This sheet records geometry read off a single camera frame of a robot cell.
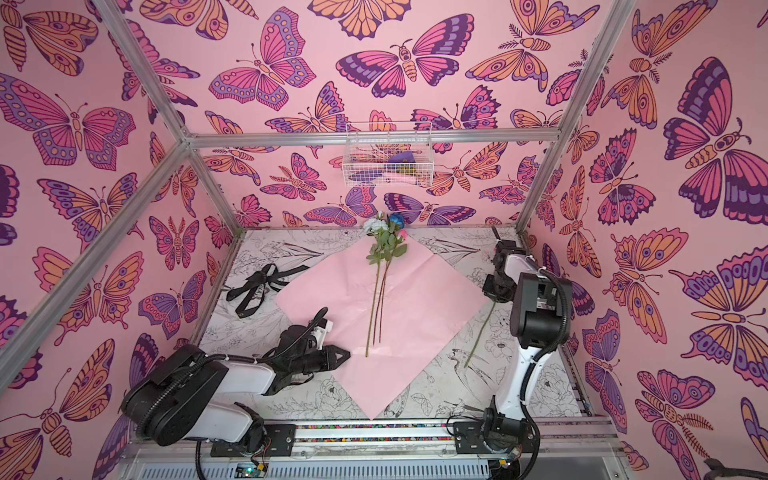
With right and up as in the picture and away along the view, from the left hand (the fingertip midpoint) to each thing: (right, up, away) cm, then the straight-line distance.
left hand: (350, 354), depth 87 cm
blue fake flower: (+14, +41, +26) cm, 51 cm away
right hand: (+48, +15, +13) cm, 52 cm away
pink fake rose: (+40, +4, +5) cm, 40 cm away
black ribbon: (-35, +19, +17) cm, 44 cm away
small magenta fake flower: (+15, +30, +25) cm, 42 cm away
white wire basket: (+11, +61, +9) cm, 63 cm away
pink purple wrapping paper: (+13, +11, +13) cm, 22 cm away
